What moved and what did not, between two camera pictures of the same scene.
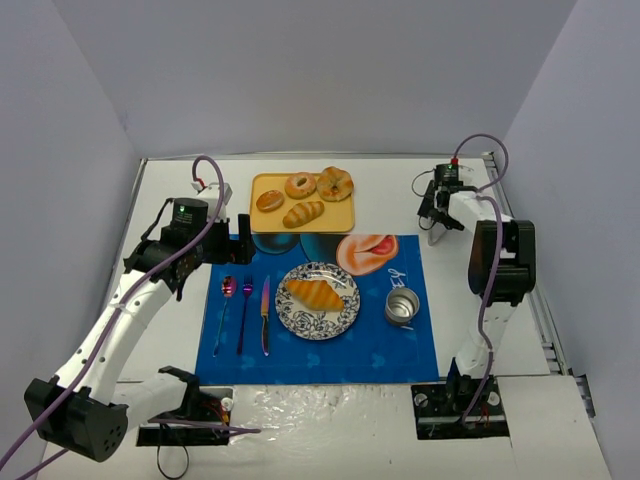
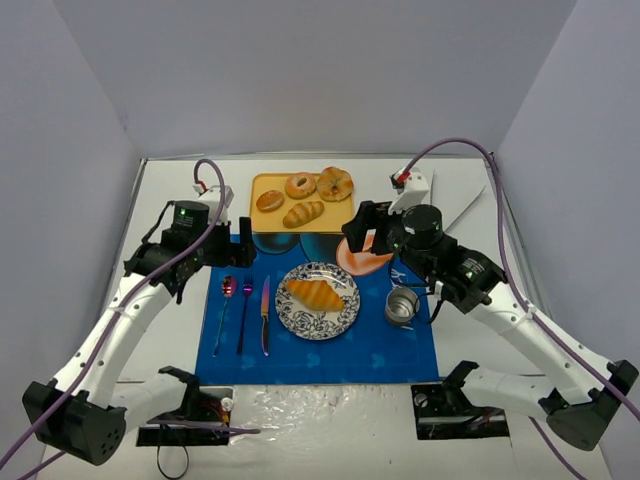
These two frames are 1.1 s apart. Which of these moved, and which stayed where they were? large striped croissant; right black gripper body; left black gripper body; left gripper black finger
Moved: right black gripper body
Stayed: left gripper black finger; left black gripper body; large striped croissant
